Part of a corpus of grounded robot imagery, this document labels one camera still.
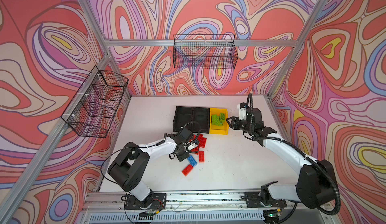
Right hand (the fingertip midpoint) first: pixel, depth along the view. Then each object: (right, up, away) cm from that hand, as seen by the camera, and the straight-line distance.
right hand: (231, 123), depth 86 cm
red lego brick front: (-25, -26, -4) cm, 36 cm away
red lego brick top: (-17, -11, +5) cm, 21 cm away
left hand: (-27, -19, +4) cm, 33 cm away
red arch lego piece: (-20, -16, +3) cm, 26 cm away
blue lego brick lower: (-23, -22, +1) cm, 32 cm away
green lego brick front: (-2, +2, +13) cm, 14 cm away
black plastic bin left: (-29, +2, +18) cm, 34 cm away
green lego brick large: (-7, +1, +14) cm, 16 cm away
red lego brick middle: (-17, -20, +2) cm, 26 cm away
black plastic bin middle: (-17, +1, +15) cm, 23 cm away
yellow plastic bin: (-8, -5, +12) cm, 15 cm away
